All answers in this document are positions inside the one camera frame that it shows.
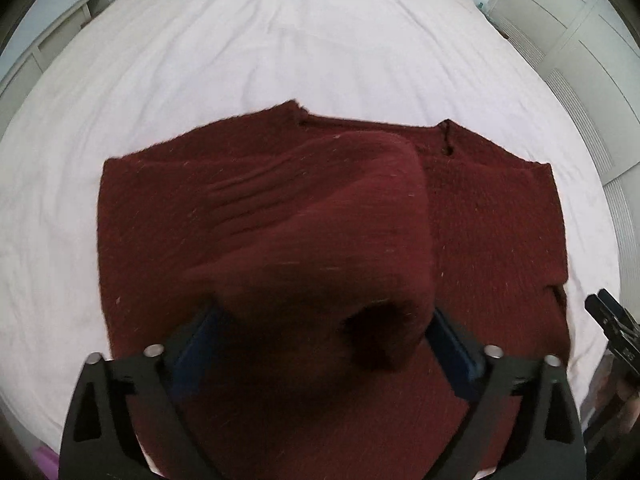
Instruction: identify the white shelf unit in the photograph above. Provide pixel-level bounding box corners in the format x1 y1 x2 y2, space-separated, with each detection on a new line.
0 0 111 134

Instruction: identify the white wardrobe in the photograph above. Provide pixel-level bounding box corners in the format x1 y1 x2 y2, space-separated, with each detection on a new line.
487 0 640 187

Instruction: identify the purple item at bed edge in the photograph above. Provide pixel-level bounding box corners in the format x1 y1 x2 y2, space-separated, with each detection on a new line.
32 445 60 480

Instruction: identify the white bed sheet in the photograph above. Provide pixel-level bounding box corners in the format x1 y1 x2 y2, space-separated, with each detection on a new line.
1 0 618 479

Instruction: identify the dark red knitted sweater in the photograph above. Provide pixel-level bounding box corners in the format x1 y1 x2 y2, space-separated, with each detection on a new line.
98 101 570 479

